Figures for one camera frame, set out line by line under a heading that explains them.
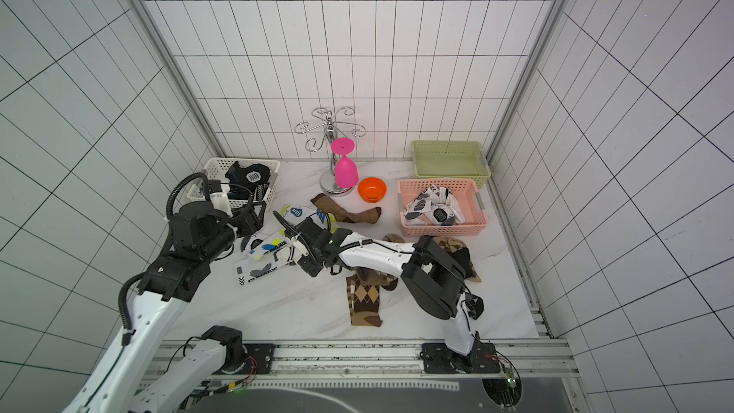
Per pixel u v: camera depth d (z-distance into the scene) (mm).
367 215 1003
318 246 655
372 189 1063
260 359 728
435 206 971
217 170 1136
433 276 494
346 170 897
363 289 833
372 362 728
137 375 411
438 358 738
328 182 1124
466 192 1065
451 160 1185
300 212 1006
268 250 883
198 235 498
